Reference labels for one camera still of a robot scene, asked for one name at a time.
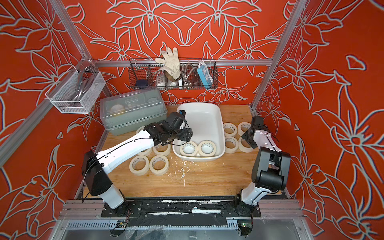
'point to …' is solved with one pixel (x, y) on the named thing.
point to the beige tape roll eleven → (230, 129)
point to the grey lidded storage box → (127, 112)
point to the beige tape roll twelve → (189, 149)
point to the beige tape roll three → (139, 165)
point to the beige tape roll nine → (159, 165)
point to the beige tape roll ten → (239, 130)
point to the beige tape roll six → (207, 148)
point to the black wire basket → (146, 73)
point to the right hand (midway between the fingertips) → (246, 137)
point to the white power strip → (160, 80)
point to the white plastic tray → (205, 120)
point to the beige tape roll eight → (161, 153)
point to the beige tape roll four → (243, 148)
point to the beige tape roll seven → (139, 129)
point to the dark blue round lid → (142, 83)
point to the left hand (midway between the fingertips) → (188, 130)
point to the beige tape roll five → (231, 144)
